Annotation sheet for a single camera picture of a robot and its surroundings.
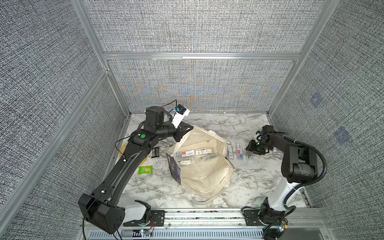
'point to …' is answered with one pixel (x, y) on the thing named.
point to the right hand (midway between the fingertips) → (250, 145)
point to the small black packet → (155, 152)
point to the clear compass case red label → (239, 152)
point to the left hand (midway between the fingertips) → (194, 125)
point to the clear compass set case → (230, 151)
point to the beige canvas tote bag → (200, 162)
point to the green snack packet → (145, 170)
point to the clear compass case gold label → (203, 152)
